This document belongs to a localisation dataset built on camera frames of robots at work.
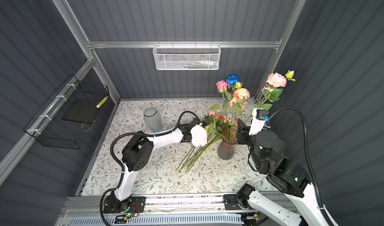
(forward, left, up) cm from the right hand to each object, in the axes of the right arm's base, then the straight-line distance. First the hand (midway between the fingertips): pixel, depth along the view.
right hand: (246, 122), depth 57 cm
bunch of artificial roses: (+27, +7, -40) cm, 48 cm away
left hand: (+14, +18, -37) cm, 44 cm away
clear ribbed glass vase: (+21, +47, -25) cm, 57 cm away
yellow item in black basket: (+22, +72, -10) cm, 76 cm away
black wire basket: (+17, +84, -9) cm, 86 cm away
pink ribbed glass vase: (+3, +4, -30) cm, 30 cm away
